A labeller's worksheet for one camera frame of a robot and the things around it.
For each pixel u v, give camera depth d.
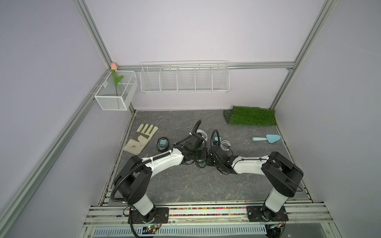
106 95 0.78
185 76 1.06
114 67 0.90
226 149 0.98
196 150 0.72
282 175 0.47
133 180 0.45
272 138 1.04
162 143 0.98
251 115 1.13
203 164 0.89
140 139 1.03
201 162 0.86
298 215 0.75
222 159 0.71
